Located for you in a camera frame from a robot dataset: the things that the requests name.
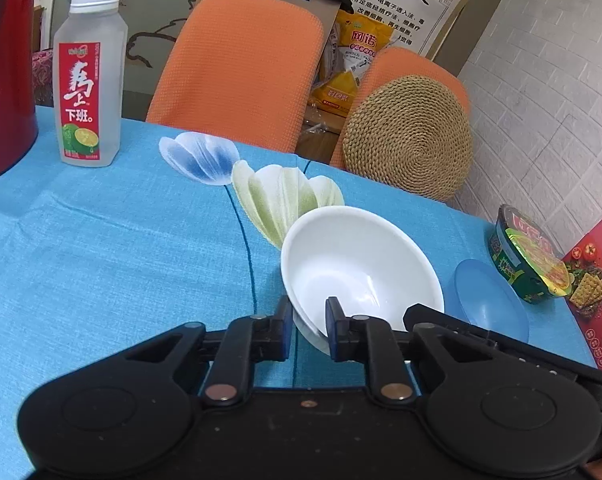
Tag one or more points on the woven straw mat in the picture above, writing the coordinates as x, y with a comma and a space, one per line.
411, 133

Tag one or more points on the orange chair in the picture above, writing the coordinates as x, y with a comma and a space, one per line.
241, 70
395, 62

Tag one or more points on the red cracker box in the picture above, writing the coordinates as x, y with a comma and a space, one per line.
584, 264

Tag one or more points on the right orange chair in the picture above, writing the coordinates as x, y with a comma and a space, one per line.
395, 62

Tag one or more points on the red thermos jug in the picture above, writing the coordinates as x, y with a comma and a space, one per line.
18, 128

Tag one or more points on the blue floral tablecloth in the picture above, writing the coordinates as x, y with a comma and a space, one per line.
93, 261

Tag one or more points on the white bowl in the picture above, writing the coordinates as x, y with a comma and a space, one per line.
371, 266

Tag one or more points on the yellow snack bag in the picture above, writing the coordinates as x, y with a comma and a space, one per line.
351, 47

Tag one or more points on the green instant noodle bowl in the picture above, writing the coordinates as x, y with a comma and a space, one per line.
526, 258

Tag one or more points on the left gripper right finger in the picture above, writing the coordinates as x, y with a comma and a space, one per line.
497, 412

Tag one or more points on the blue plastic bowl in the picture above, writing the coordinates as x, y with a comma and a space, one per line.
480, 296

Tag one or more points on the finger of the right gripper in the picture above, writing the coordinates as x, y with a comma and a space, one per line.
586, 376

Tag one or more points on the juice bottle red label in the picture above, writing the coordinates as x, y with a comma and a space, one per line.
88, 71

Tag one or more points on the left orange chair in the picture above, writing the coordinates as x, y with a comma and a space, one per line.
241, 70

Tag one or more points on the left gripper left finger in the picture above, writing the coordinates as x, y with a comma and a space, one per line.
122, 413

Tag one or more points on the framed text poster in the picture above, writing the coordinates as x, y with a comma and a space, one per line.
406, 0

